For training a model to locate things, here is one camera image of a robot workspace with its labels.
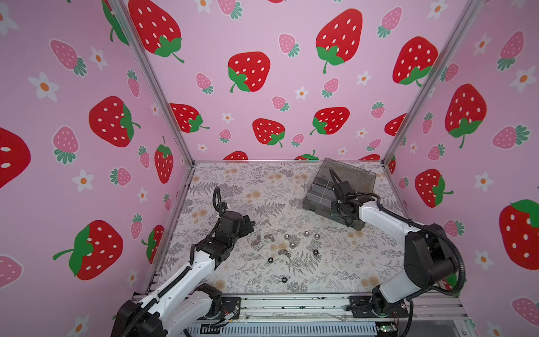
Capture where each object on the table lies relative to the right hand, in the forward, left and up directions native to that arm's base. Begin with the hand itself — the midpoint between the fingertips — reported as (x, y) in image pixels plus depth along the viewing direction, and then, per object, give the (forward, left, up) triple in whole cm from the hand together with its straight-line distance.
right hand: (335, 209), depth 92 cm
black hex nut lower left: (-22, +27, -8) cm, 36 cm away
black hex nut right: (-17, +8, -8) cm, 20 cm away
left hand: (-11, +40, +4) cm, 41 cm away
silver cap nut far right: (-10, +8, -8) cm, 15 cm away
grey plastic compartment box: (+8, +5, -5) cm, 11 cm away
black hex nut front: (-29, +21, -7) cm, 37 cm away
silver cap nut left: (-11, +21, -8) cm, 25 cm away
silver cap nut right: (-9, +12, -7) cm, 17 cm away
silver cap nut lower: (-15, +19, -8) cm, 25 cm away
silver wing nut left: (-15, +34, -7) cm, 38 cm away
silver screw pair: (-3, +31, -8) cm, 32 cm away
